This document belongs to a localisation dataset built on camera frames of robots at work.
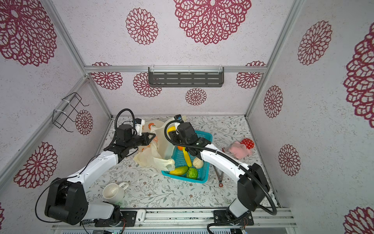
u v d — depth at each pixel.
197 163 0.88
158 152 0.80
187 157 0.94
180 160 0.95
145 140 0.73
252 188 0.43
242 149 0.92
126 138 0.66
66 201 0.41
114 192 0.81
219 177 0.87
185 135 0.60
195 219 0.75
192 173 0.83
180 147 0.97
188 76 0.94
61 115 0.73
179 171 0.85
